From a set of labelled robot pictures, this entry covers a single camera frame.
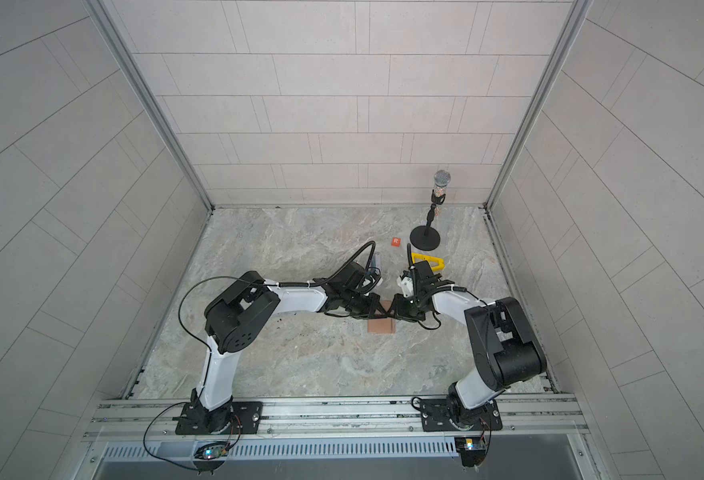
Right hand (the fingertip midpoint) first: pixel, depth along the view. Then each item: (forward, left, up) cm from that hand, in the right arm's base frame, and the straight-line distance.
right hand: (390, 313), depth 90 cm
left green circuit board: (-31, +43, +5) cm, 53 cm away
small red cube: (+26, -5, +2) cm, 27 cm away
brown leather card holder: (-4, +3, +1) cm, 5 cm away
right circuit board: (-34, -15, -1) cm, 37 cm away
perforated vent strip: (-33, +4, 0) cm, 33 cm away
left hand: (-1, -1, +2) cm, 2 cm away
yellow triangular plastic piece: (+16, -18, +2) cm, 25 cm away
